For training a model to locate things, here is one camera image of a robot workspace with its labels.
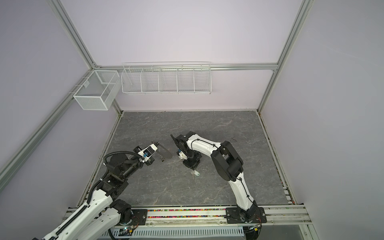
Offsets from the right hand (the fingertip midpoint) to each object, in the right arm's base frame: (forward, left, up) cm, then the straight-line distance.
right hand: (195, 168), depth 89 cm
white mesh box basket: (+45, +66, +23) cm, 83 cm away
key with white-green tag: (-2, +1, -1) cm, 3 cm away
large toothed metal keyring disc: (0, +15, +20) cm, 25 cm away
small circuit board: (-31, +34, -3) cm, 46 cm away
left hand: (+2, +19, +24) cm, 31 cm away
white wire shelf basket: (+54, +3, +27) cm, 61 cm away
